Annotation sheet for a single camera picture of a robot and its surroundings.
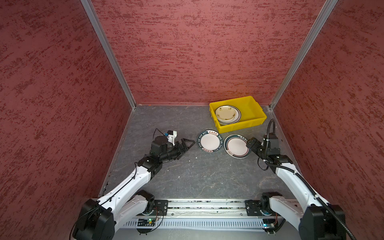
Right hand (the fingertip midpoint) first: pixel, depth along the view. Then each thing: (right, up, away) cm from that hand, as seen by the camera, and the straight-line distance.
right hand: (250, 146), depth 86 cm
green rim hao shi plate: (-23, +1, +14) cm, 27 cm away
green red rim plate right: (-6, -2, +12) cm, 13 cm away
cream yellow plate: (-11, +14, +17) cm, 25 cm away
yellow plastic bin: (+12, +21, +28) cm, 37 cm away
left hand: (-35, +1, -9) cm, 36 cm away
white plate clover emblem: (-9, +21, +24) cm, 33 cm away
